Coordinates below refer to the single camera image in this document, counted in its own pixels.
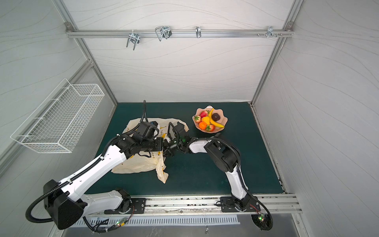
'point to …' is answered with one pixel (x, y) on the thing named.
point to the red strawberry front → (210, 127)
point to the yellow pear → (206, 119)
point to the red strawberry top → (204, 113)
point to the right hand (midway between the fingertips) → (156, 151)
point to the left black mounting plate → (138, 206)
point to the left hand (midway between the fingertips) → (167, 142)
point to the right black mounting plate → (228, 205)
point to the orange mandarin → (203, 125)
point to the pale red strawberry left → (197, 119)
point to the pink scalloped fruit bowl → (223, 120)
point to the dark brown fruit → (215, 117)
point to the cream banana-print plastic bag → (140, 163)
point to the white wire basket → (57, 124)
